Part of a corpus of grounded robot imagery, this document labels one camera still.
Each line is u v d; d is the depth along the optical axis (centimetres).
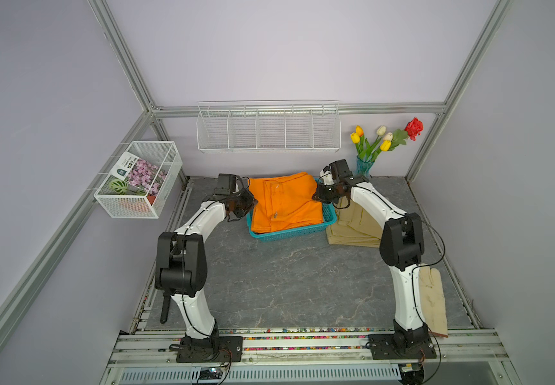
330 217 97
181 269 52
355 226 100
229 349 73
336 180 81
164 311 80
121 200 73
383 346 74
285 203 97
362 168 105
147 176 75
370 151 103
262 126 100
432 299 81
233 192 80
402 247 58
